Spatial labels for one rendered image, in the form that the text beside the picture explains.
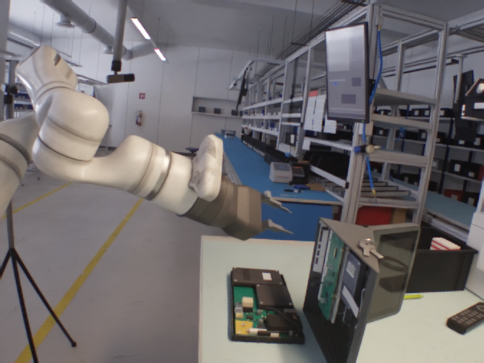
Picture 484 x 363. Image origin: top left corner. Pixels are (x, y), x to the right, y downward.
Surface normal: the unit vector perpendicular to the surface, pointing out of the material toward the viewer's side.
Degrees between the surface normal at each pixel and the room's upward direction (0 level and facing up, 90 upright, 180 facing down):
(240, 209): 52
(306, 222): 90
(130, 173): 98
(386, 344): 0
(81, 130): 106
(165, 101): 90
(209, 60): 90
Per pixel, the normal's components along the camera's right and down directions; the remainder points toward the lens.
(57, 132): -0.02, 0.17
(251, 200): 0.65, -0.43
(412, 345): 0.11, -0.98
